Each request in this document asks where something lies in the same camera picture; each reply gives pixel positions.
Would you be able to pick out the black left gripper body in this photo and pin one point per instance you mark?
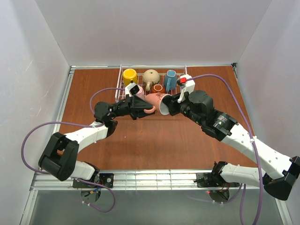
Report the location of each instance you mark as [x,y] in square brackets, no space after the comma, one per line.
[132,107]

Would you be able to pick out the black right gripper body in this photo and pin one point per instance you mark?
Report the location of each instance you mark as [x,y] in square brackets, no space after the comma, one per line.
[175,106]

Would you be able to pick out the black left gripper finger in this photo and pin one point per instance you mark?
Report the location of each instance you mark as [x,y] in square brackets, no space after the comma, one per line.
[142,114]
[138,103]

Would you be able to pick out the pale pink tall mug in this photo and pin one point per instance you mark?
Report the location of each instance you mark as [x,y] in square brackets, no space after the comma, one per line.
[140,93]

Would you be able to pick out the white mug pink handle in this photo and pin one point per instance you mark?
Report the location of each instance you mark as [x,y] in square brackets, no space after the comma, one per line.
[156,99]

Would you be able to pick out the black mug orange handle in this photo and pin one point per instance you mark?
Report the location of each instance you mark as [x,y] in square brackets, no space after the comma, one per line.
[157,88]

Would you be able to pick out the grey mug blue handle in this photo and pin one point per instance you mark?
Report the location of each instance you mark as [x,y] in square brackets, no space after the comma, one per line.
[170,80]

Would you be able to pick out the beige round ceramic mug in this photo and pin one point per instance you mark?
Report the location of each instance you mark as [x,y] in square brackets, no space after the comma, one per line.
[149,78]

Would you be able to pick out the yellow cup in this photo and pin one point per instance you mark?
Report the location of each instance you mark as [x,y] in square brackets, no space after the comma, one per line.
[129,76]

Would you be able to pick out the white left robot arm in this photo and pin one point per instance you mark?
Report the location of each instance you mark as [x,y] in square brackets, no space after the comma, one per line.
[60,155]

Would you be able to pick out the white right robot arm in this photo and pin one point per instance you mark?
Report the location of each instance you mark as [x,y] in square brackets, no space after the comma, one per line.
[279,172]

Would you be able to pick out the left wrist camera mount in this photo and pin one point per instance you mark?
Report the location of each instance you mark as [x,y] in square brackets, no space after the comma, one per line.
[132,89]

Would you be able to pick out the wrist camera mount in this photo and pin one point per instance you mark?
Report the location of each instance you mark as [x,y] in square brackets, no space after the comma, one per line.
[186,84]
[132,89]

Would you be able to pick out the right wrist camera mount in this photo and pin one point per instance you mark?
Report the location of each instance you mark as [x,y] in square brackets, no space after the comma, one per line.
[186,84]

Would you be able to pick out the white wire dish rack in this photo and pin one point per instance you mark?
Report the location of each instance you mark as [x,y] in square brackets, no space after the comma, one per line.
[140,69]

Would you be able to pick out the aluminium left frame rail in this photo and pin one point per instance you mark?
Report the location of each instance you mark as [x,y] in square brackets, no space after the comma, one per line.
[62,102]

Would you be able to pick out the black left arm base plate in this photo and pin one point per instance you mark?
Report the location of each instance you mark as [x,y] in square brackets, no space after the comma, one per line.
[105,179]

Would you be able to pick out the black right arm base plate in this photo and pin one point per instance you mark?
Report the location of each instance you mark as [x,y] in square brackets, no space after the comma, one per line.
[208,179]

